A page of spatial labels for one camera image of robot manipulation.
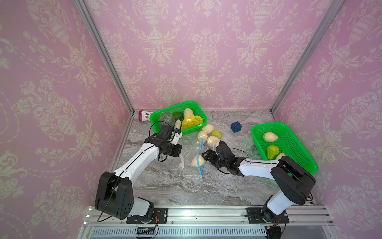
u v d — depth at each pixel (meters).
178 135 0.79
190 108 1.13
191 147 0.94
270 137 0.98
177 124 1.07
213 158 0.80
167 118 1.00
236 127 1.05
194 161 0.87
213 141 0.96
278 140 0.99
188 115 1.06
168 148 0.71
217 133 1.00
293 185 0.45
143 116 1.09
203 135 0.97
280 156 0.89
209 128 1.03
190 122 1.00
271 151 0.91
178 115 1.10
